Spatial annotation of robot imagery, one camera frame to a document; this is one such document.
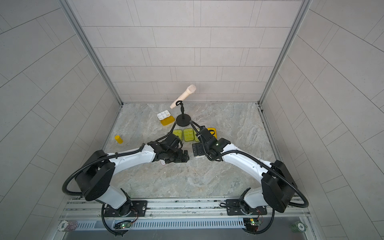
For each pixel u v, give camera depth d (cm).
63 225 61
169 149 67
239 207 63
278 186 41
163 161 79
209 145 61
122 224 65
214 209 72
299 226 62
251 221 68
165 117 106
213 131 67
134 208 71
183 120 105
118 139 92
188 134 97
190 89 84
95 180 42
